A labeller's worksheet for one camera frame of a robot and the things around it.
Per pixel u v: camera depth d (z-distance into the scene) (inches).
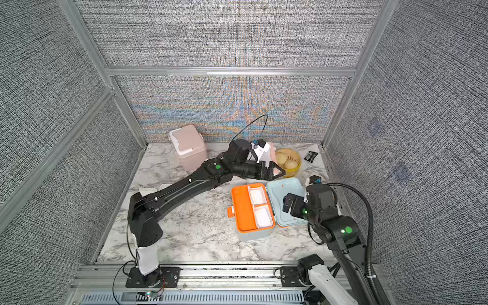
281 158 40.7
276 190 33.7
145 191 38.7
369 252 16.1
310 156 43.7
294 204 23.5
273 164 24.6
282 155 41.0
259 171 24.8
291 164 40.6
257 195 33.3
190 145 38.7
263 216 30.9
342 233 17.0
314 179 24.1
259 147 26.1
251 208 31.3
